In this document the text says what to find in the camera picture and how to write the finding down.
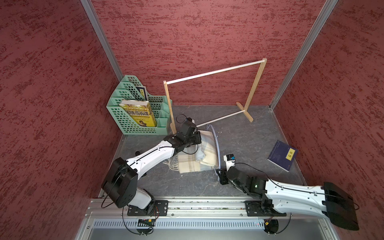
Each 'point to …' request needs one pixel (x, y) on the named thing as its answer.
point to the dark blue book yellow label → (283, 155)
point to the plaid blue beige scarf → (201, 157)
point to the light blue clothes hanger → (218, 171)
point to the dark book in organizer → (142, 91)
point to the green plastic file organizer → (126, 91)
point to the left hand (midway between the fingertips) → (199, 139)
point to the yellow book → (140, 112)
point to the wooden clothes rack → (244, 110)
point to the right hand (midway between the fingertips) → (216, 174)
